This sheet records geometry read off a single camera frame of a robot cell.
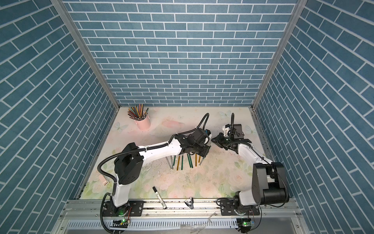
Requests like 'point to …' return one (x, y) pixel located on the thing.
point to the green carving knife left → (174, 160)
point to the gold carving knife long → (178, 163)
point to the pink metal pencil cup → (144, 124)
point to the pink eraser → (105, 183)
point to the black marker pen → (160, 200)
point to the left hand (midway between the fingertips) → (212, 153)
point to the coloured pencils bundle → (136, 112)
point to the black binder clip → (190, 204)
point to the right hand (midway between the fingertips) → (213, 140)
